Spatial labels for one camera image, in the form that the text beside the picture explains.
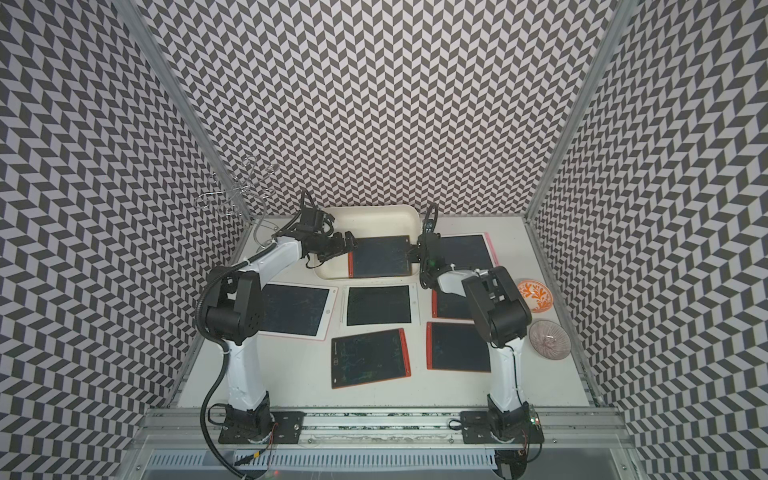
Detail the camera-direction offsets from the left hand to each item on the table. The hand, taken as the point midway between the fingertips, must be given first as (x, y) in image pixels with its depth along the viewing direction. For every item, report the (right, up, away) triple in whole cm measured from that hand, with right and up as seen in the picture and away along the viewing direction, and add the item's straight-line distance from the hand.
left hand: (350, 249), depth 98 cm
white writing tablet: (+10, -18, -3) cm, 21 cm away
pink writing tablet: (-16, -19, -4) cm, 26 cm away
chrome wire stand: (-30, +17, -14) cm, 37 cm away
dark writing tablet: (+33, -18, -4) cm, 38 cm away
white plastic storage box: (+5, +10, +7) cm, 13 cm away
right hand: (+23, +2, +4) cm, 23 cm away
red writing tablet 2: (+8, -3, +3) cm, 9 cm away
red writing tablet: (+7, -31, -13) cm, 34 cm away
